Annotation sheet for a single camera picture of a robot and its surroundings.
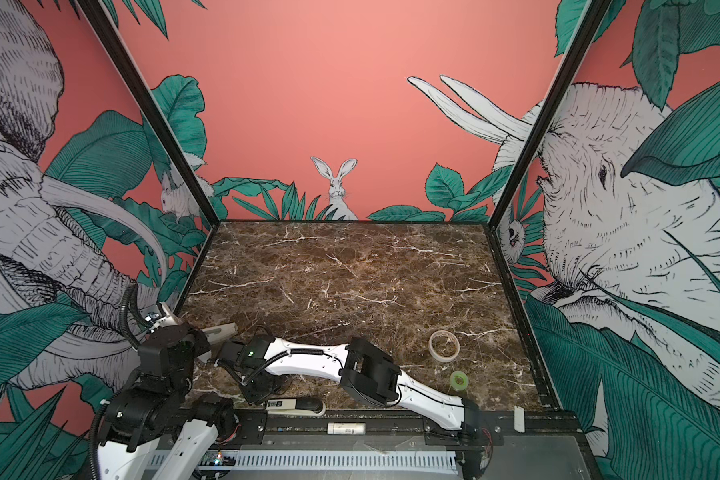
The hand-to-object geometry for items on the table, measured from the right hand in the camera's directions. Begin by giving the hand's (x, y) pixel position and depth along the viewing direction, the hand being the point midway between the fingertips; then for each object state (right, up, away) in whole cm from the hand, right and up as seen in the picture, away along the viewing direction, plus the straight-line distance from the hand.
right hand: (253, 403), depth 76 cm
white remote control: (-15, +15, +11) cm, 24 cm away
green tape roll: (+56, +3, +6) cm, 56 cm away
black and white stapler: (+16, +1, -4) cm, 17 cm away
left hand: (-12, +24, -8) cm, 28 cm away
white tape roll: (+53, +11, +12) cm, 55 cm away
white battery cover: (+70, -4, 0) cm, 70 cm away
